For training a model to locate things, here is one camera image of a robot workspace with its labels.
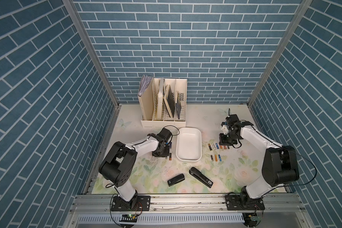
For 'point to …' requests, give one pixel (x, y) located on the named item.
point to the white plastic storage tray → (189, 146)
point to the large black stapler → (199, 176)
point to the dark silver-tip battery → (212, 158)
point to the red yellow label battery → (224, 147)
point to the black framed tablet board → (169, 102)
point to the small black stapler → (176, 180)
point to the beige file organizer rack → (163, 104)
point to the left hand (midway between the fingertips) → (167, 155)
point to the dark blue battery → (170, 144)
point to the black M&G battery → (228, 147)
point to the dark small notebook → (178, 105)
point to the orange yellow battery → (215, 157)
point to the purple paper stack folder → (146, 80)
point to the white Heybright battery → (213, 146)
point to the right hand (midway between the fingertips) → (222, 143)
